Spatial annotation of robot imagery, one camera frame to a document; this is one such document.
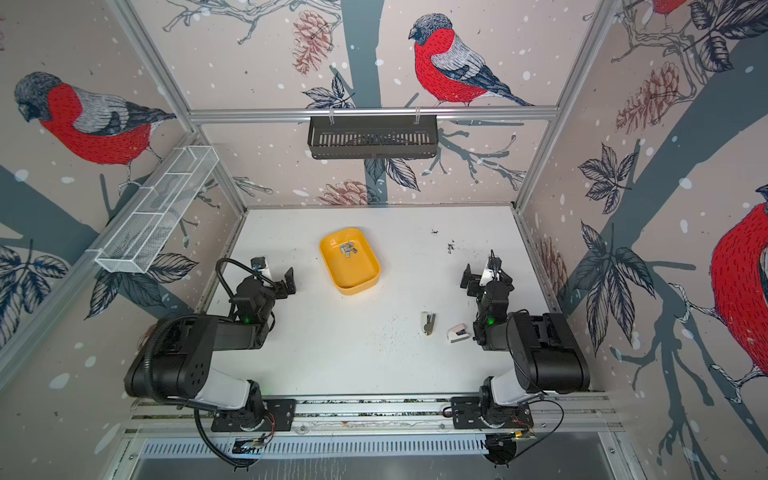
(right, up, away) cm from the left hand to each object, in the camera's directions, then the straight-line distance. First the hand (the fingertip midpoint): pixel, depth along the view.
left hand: (274, 269), depth 90 cm
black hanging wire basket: (+30, +47, +16) cm, 58 cm away
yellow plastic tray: (+22, +1, +15) cm, 27 cm away
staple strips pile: (+20, +6, +17) cm, 27 cm away
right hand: (+65, 0, 0) cm, 65 cm away
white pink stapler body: (+56, -18, -5) cm, 59 cm away
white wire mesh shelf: (-26, +16, -14) cm, 34 cm away
